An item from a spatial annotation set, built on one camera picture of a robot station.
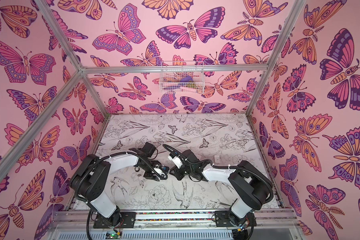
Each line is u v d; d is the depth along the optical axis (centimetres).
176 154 76
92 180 47
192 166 69
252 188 44
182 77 96
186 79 96
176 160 78
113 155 56
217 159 95
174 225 73
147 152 76
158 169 76
